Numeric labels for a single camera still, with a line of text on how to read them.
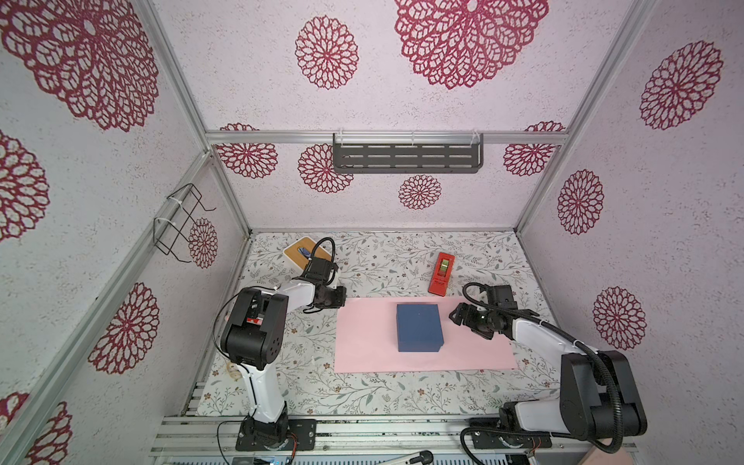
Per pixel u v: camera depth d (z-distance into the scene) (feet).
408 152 3.08
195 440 2.45
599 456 2.25
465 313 2.67
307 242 3.59
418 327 2.88
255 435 2.21
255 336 1.65
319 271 2.67
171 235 2.52
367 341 2.94
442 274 3.28
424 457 2.30
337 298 2.92
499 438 2.38
